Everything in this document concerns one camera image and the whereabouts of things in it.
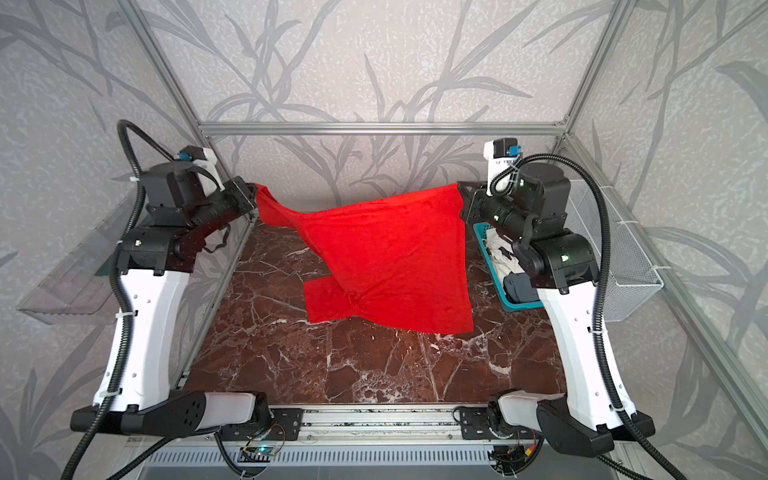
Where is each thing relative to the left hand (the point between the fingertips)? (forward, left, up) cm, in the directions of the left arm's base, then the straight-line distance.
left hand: (260, 175), depth 63 cm
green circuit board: (-46, +5, -49) cm, 67 cm away
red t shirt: (-7, -30, -23) cm, 38 cm away
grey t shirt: (-4, -67, -41) cm, 78 cm away
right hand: (-3, -42, +3) cm, 42 cm away
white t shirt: (+5, -63, -39) cm, 74 cm away
